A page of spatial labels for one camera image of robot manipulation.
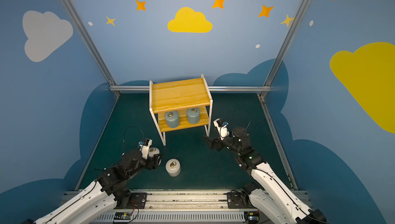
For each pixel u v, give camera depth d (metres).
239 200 0.75
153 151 0.76
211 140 0.66
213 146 0.68
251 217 0.73
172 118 0.78
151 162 0.71
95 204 0.58
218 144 0.67
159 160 0.75
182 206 0.74
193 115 0.81
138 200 0.74
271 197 0.47
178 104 0.72
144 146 0.68
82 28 0.84
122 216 0.72
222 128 0.63
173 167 0.78
